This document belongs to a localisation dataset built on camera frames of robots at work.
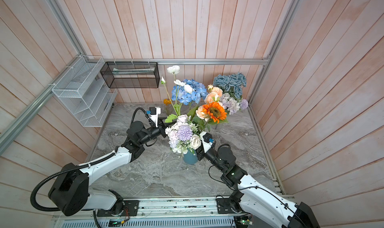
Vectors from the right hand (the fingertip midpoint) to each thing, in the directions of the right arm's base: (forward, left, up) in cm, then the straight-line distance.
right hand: (193, 138), depth 72 cm
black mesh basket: (+51, +45, +1) cm, 68 cm away
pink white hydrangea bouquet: (+19, -21, +4) cm, 29 cm away
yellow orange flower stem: (+44, +22, -19) cm, 53 cm away
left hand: (+6, +9, +4) cm, 11 cm away
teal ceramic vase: (-2, +2, -19) cm, 20 cm away
